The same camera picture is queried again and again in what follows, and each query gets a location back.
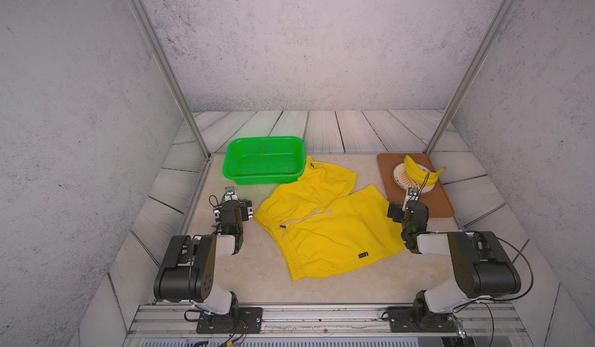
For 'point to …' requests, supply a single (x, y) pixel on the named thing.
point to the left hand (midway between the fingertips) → (236, 200)
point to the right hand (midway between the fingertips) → (408, 202)
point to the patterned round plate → (403, 180)
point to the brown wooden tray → (437, 201)
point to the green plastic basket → (257, 160)
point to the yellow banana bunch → (417, 173)
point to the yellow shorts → (325, 225)
